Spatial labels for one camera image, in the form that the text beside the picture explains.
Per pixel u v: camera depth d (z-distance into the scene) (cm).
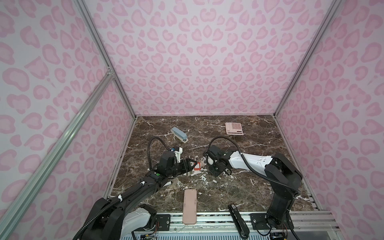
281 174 50
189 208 77
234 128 110
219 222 75
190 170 73
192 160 77
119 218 40
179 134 103
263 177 46
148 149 103
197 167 90
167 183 85
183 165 73
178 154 78
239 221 73
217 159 70
